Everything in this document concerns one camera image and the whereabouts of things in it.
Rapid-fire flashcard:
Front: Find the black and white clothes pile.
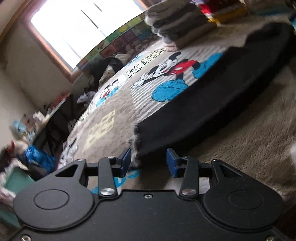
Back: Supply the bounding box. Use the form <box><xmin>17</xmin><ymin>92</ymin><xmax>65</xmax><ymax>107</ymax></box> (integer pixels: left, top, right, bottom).
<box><xmin>89</xmin><ymin>53</ymin><xmax>132</xmax><ymax>88</ymax></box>

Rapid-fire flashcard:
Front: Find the dark desk with clutter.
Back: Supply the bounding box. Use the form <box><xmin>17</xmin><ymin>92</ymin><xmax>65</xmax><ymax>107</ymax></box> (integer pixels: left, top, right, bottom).
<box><xmin>20</xmin><ymin>93</ymin><xmax>76</xmax><ymax>154</ymax></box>

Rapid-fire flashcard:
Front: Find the Mickey Mouse plush blanket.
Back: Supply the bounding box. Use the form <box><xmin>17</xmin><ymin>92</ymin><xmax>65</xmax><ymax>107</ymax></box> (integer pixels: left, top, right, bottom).
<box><xmin>58</xmin><ymin>14</ymin><xmax>296</xmax><ymax>204</ymax></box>

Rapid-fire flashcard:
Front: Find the white patterned folded garment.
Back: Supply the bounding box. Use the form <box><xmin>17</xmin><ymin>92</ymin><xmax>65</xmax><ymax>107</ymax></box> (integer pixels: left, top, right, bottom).
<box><xmin>144</xmin><ymin>0</ymin><xmax>197</xmax><ymax>26</ymax></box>

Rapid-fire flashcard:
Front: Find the yellow folded garment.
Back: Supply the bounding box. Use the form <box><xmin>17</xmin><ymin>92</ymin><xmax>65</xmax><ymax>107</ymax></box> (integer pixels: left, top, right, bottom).
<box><xmin>207</xmin><ymin>3</ymin><xmax>249</xmax><ymax>24</ymax></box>

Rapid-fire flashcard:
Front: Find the teal storage box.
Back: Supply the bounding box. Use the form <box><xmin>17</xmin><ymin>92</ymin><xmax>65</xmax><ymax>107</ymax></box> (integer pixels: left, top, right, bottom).
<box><xmin>0</xmin><ymin>166</ymin><xmax>35</xmax><ymax>229</ymax></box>

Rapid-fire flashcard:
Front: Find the dark grey folded garment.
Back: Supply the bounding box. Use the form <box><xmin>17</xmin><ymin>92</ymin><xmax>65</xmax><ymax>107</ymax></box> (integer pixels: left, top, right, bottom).
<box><xmin>152</xmin><ymin>4</ymin><xmax>204</xmax><ymax>30</ymax></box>

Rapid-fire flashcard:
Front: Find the colourful alphabet foam headboard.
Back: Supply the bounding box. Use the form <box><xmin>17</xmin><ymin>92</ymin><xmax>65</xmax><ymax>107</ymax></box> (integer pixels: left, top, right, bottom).
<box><xmin>77</xmin><ymin>13</ymin><xmax>152</xmax><ymax>71</ymax></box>

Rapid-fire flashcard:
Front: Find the black garment with grey fringe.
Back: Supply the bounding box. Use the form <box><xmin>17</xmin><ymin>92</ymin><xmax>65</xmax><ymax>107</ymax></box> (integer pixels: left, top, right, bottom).
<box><xmin>130</xmin><ymin>22</ymin><xmax>295</xmax><ymax>168</ymax></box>

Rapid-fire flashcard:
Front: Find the red folded garment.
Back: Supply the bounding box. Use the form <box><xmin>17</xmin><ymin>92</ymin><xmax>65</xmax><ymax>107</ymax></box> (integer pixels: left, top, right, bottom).
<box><xmin>199</xmin><ymin>0</ymin><xmax>240</xmax><ymax>14</ymax></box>

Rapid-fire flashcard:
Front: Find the blue plastic bag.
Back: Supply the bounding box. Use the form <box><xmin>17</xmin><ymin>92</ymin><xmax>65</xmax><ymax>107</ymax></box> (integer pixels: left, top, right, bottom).
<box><xmin>25</xmin><ymin>145</ymin><xmax>57</xmax><ymax>174</ymax></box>

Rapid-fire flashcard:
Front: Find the beige folded garment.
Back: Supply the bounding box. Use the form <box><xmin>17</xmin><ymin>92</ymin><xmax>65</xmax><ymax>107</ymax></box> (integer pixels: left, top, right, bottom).
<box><xmin>163</xmin><ymin>22</ymin><xmax>217</xmax><ymax>52</ymax></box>

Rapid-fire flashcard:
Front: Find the charcoal grey folded garment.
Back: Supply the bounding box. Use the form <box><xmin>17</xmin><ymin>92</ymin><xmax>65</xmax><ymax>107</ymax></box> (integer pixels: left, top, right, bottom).
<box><xmin>157</xmin><ymin>16</ymin><xmax>208</xmax><ymax>41</ymax></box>

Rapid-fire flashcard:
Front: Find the grey crumpled cloth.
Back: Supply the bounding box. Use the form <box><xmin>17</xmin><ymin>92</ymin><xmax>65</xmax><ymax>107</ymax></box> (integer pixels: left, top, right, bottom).
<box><xmin>77</xmin><ymin>91</ymin><xmax>96</xmax><ymax>104</ymax></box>

